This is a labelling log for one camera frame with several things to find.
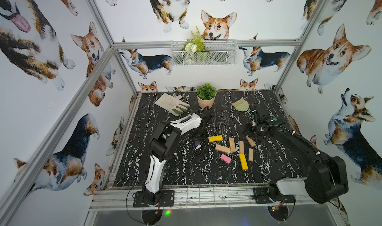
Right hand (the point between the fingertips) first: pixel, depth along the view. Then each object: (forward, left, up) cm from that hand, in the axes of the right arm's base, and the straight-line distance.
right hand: (244, 133), depth 84 cm
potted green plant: (+29, +21, +1) cm, 36 cm away
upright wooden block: (-2, +5, -12) cm, 13 cm away
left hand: (+2, +24, -11) cm, 26 cm away
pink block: (-10, +10, -12) cm, 19 cm away
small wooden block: (-3, 0, -11) cm, 12 cm away
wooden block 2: (-8, -5, -12) cm, 15 cm away
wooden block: (-4, +12, -12) cm, 17 cm away
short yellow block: (+2, +17, -11) cm, 21 cm away
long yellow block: (-12, +1, -11) cm, 17 cm away
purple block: (-1, +27, -11) cm, 29 cm away
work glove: (+30, +45, -11) cm, 55 cm away
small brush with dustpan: (+29, -5, -11) cm, 31 cm away
